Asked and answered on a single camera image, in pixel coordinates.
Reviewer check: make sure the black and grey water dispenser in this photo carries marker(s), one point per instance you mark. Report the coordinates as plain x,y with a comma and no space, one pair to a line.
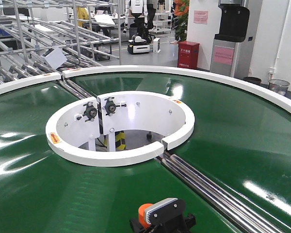
232,24

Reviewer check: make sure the round white green-belt conveyor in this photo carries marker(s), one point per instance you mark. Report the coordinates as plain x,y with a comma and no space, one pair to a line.
63,194

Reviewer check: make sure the white and black humanoid robot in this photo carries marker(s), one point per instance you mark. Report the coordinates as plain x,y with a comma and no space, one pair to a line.
138,47

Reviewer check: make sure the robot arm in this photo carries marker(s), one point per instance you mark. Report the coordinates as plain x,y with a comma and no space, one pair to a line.
168,212

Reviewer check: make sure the white wall socket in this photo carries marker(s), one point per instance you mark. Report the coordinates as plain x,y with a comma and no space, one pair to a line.
271,71

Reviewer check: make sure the white work table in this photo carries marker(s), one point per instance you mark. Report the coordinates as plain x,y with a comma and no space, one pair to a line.
104,20

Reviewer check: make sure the yellow black striped post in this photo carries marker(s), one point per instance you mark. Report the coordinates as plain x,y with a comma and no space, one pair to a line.
120,140

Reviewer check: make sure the white wheeled cart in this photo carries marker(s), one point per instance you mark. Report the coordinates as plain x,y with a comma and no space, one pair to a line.
162,30

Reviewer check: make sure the small white upright device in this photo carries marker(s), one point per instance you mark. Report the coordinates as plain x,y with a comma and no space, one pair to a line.
156,44

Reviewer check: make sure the steel pipe roller rack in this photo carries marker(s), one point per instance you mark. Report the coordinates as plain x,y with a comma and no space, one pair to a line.
75,24

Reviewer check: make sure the plant with orange flowers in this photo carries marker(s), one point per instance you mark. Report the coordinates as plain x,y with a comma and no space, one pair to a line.
182,21

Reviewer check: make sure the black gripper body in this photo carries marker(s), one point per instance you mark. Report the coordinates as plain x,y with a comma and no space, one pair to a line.
169,227

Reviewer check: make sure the red fire extinguisher box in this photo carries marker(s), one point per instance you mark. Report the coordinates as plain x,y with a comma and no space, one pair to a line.
188,54

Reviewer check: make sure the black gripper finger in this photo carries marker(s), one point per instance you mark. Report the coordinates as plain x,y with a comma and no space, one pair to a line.
137,225

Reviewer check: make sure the pink wall notice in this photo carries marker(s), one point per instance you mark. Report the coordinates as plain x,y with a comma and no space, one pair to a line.
200,17

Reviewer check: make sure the black waste bin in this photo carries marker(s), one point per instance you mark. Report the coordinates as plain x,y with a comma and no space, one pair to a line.
252,80

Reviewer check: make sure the white control box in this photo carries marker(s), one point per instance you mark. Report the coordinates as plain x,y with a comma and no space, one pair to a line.
54,58

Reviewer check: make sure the person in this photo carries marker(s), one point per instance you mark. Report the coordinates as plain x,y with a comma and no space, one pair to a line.
82,14
150,14

